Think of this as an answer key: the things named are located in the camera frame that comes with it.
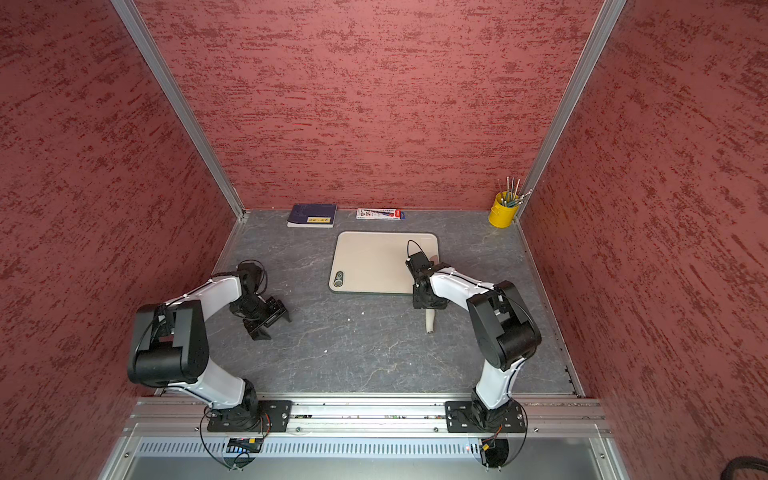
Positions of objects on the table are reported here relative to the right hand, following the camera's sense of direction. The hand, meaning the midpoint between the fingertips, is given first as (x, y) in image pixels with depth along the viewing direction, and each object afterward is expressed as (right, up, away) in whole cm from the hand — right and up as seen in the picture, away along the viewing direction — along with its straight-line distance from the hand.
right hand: (428, 306), depth 94 cm
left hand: (-45, -6, -7) cm, 46 cm away
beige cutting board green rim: (-18, +13, +16) cm, 28 cm away
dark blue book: (-44, +31, +24) cm, 59 cm away
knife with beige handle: (0, -3, -5) cm, 6 cm away
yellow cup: (+31, +31, +18) cm, 47 cm away
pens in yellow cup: (+35, +37, +19) cm, 54 cm away
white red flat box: (-17, +32, +24) cm, 43 cm away
